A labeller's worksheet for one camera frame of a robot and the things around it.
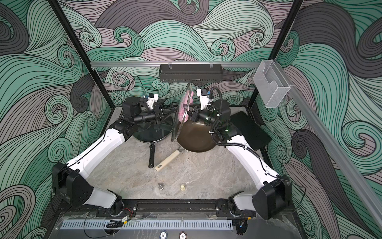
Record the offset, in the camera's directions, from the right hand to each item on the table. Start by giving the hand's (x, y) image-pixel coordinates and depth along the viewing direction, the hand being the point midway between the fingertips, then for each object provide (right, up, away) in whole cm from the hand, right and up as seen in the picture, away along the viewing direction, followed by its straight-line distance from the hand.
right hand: (180, 107), depth 66 cm
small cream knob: (+1, -43, +12) cm, 44 cm away
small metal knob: (-11, -41, +11) cm, 44 cm away
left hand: (-3, -1, +2) cm, 4 cm away
